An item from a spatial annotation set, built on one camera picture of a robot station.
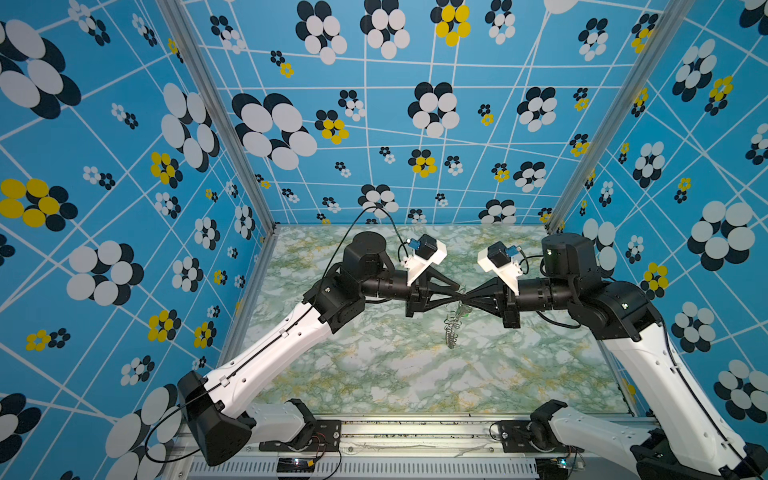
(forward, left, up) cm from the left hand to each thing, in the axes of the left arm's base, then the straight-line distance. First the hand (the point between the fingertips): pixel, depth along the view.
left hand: (458, 292), depth 55 cm
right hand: (+1, -2, -3) cm, 4 cm away
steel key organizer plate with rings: (-4, +1, -5) cm, 6 cm away
